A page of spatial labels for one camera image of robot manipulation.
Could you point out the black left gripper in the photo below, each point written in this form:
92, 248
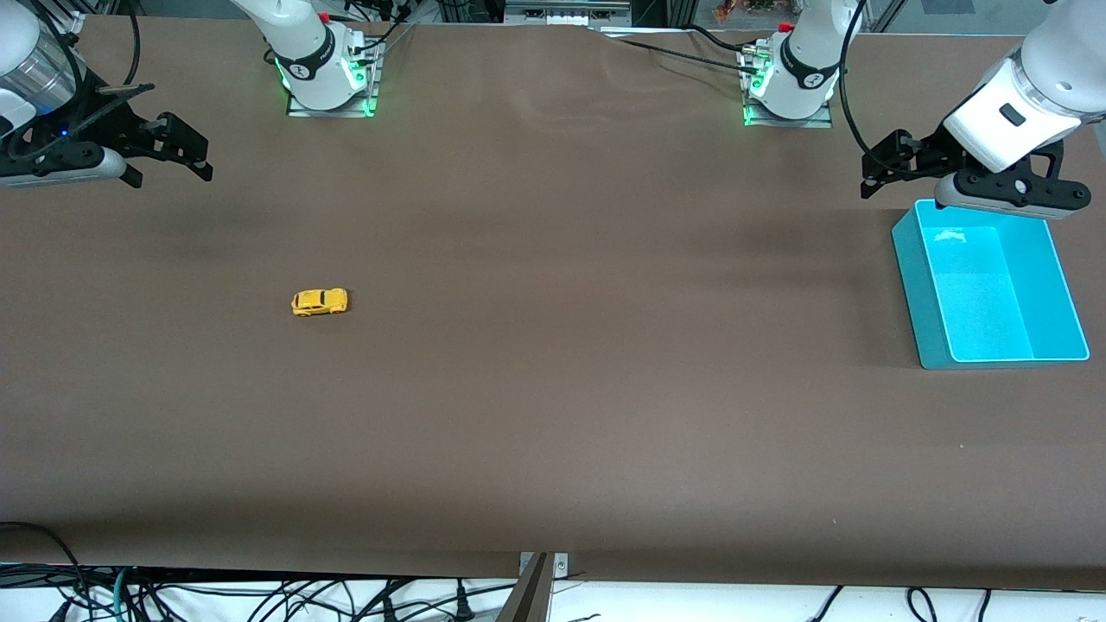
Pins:
926, 155

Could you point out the yellow beetle toy car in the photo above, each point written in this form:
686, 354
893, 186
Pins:
320, 301

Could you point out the dark wedge post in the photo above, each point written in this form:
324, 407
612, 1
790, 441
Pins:
527, 600

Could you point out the turquoise plastic bin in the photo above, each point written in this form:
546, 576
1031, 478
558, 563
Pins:
985, 294

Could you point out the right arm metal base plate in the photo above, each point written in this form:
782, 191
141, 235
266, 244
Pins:
346, 111

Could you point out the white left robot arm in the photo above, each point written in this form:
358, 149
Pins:
1037, 78

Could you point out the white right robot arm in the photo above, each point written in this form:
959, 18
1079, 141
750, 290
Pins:
302, 43

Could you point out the small metal table bracket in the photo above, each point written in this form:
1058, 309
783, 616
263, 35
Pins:
562, 566

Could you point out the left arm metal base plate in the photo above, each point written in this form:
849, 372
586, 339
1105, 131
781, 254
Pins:
804, 123

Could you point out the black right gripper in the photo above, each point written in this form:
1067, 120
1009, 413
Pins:
111, 130

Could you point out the aluminium frame rail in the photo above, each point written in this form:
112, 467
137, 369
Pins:
566, 10

